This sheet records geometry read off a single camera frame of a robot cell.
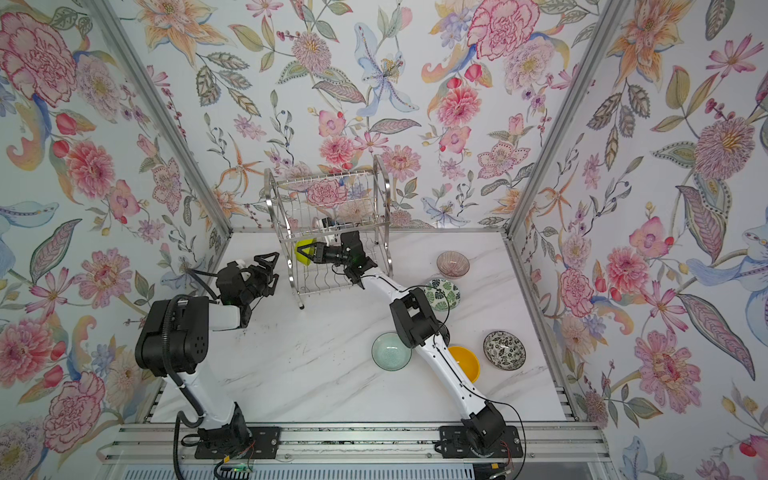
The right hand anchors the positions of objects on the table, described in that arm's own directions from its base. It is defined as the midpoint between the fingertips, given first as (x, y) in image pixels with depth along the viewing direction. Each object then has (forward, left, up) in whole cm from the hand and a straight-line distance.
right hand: (298, 250), depth 96 cm
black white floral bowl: (-25, -64, -14) cm, 70 cm away
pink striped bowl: (+7, -52, -13) cm, 54 cm away
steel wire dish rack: (+30, -16, -3) cm, 34 cm away
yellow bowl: (-30, -52, -12) cm, 61 cm away
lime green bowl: (0, -4, 0) cm, 4 cm away
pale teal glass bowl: (-27, -30, -14) cm, 43 cm away
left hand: (-3, +4, -2) cm, 6 cm away
